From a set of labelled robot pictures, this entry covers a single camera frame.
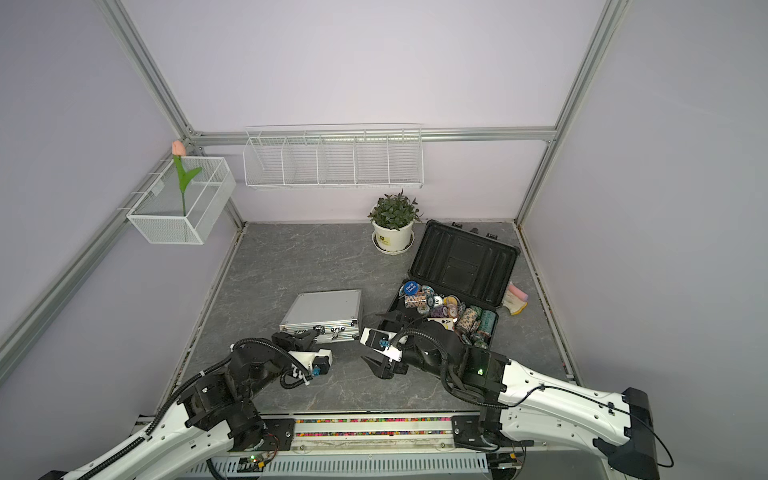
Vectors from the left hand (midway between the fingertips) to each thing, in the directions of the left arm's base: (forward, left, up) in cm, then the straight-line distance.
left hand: (309, 329), depth 74 cm
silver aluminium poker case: (+6, -6, -4) cm, 10 cm away
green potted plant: (+39, -25, +2) cm, 46 cm away
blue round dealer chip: (+16, -28, -10) cm, 34 cm away
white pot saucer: (+38, -30, -16) cm, 51 cm away
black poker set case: (+24, -45, -7) cm, 51 cm away
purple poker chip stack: (+8, -36, -10) cm, 38 cm away
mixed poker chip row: (+4, -43, -11) cm, 45 cm away
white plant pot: (+37, -24, -11) cm, 46 cm away
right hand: (-5, -17, +8) cm, 19 cm away
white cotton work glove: (+11, -61, -15) cm, 64 cm away
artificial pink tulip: (+42, +36, +17) cm, 58 cm away
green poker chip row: (+4, -50, -10) cm, 51 cm away
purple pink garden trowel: (+14, -63, -14) cm, 66 cm away
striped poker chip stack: (+12, -29, -11) cm, 33 cm away
